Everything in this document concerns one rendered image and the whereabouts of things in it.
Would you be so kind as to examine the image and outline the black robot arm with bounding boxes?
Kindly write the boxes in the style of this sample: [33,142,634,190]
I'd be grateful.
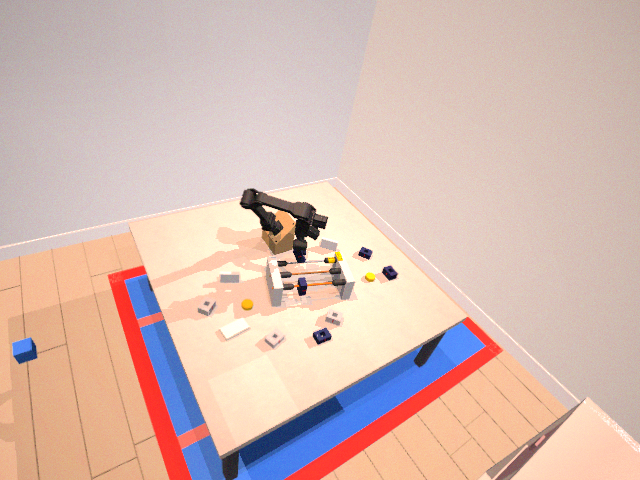
[239,188,328,240]

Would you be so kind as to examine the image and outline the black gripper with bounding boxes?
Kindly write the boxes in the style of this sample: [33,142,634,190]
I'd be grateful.
[293,220,309,252]

